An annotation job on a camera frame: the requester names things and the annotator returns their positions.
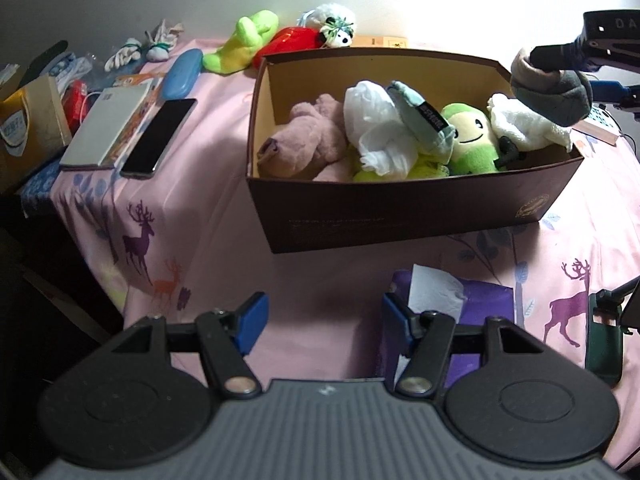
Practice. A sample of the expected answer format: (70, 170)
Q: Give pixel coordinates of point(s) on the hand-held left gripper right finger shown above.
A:
(395, 315)

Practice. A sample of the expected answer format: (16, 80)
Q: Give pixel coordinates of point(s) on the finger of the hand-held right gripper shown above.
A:
(610, 92)
(560, 56)

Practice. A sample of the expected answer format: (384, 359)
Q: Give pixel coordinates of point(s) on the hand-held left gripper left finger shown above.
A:
(250, 325)

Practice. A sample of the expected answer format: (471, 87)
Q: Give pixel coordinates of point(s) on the grey pink plush slipper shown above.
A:
(550, 95)

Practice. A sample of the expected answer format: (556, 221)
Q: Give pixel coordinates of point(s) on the white fluffy plush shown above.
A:
(525, 125)

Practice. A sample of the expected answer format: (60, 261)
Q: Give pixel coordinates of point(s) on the purple white tissue pack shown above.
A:
(480, 310)

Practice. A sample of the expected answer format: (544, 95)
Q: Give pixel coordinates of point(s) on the brown cardboard box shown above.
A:
(375, 210)

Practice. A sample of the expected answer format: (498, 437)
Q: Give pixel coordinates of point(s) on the green monkey plush toy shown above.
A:
(470, 145)

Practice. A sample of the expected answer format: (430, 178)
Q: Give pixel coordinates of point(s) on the pale teal fabric slipper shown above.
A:
(425, 120)

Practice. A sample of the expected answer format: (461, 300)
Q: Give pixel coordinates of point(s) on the yellow plush toy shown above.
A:
(430, 167)

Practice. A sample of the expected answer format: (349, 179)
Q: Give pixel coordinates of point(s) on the white plastic bag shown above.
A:
(380, 130)

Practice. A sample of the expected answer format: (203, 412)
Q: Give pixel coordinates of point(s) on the brown teddy bear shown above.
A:
(305, 135)

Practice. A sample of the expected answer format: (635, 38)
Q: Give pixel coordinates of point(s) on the white power strip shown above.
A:
(602, 117)

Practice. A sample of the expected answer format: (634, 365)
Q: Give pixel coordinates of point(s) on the pink deer print bedsheet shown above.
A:
(210, 260)

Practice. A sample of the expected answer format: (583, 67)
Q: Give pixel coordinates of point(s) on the yellow wooden box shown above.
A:
(382, 41)

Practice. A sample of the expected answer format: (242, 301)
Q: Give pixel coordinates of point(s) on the glossy black smartphone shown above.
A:
(157, 139)

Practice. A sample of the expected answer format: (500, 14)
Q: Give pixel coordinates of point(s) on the dark green phone stand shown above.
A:
(605, 345)

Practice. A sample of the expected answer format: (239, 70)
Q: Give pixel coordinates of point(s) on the panda plush toy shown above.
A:
(335, 27)

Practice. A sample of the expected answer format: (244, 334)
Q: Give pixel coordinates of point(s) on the white book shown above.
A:
(105, 130)

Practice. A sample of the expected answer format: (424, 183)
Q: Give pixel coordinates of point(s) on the blue patterned pack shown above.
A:
(37, 187)

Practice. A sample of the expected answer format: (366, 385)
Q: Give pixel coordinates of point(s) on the blue glasses case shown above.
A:
(181, 76)

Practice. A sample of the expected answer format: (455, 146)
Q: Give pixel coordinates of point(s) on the red plush toy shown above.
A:
(292, 40)

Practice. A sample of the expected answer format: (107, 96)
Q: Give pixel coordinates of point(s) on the orange book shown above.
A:
(132, 79)

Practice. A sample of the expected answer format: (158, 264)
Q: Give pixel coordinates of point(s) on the green frog plush toy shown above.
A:
(240, 45)

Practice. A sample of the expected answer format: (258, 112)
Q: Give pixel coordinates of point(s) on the red pouch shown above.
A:
(75, 102)

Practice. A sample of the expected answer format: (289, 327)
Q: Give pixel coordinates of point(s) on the white glove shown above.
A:
(160, 50)
(120, 57)

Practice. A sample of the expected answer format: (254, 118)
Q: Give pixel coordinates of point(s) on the gold paper bag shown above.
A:
(30, 125)

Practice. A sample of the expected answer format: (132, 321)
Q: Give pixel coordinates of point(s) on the clear plastic pack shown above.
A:
(70, 67)

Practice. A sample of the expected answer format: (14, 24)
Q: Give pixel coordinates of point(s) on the dark shoe insole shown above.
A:
(47, 55)

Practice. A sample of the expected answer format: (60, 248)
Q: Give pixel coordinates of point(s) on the pile of papers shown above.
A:
(7, 75)

